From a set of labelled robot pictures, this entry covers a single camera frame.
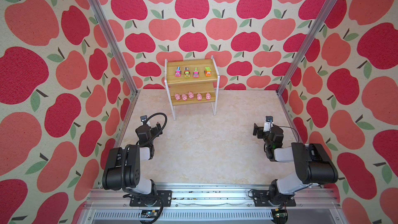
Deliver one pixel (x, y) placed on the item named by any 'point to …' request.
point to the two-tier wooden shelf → (192, 82)
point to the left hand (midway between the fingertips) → (152, 124)
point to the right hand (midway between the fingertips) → (267, 124)
